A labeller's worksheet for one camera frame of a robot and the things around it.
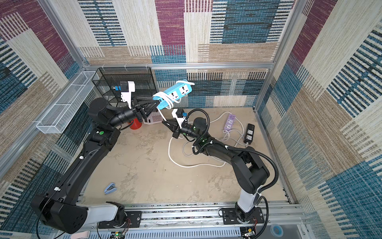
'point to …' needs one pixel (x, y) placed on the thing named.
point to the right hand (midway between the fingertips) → (166, 121)
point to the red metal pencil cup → (136, 124)
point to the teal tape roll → (276, 230)
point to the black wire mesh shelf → (106, 79)
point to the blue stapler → (110, 189)
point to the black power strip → (248, 135)
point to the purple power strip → (229, 122)
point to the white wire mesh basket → (57, 118)
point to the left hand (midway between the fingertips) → (158, 101)
